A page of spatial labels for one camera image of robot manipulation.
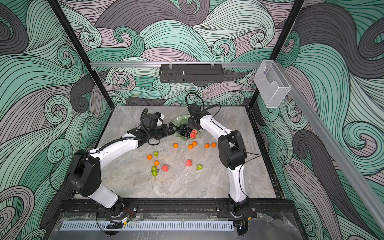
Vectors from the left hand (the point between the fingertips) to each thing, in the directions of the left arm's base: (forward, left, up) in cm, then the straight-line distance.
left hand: (174, 129), depth 86 cm
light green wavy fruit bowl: (+17, -4, -13) cm, 22 cm away
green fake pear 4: (-17, -16, -15) cm, 27 cm away
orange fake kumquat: (-1, -13, -15) cm, 20 cm away
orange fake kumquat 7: (-15, +10, -15) cm, 23 cm away
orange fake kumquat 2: (-3, 0, -15) cm, 15 cm away
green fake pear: (-8, +12, -16) cm, 21 cm away
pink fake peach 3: (-18, +5, -14) cm, 24 cm away
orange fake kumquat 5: (-1, -25, -15) cm, 29 cm away
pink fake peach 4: (-15, -9, -14) cm, 22 cm away
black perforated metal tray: (+33, -10, +16) cm, 38 cm away
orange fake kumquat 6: (-11, +15, -15) cm, 24 cm away
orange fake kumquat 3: (-3, -10, -15) cm, 18 cm away
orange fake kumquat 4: (-2, -21, -15) cm, 26 cm away
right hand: (+10, -12, -7) cm, 17 cm away
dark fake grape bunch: (+6, -6, -11) cm, 14 cm away
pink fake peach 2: (+8, -13, -13) cm, 20 cm away
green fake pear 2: (-18, +11, -15) cm, 26 cm away
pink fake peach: (+4, -11, -12) cm, 17 cm away
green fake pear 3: (-21, +10, -15) cm, 28 cm away
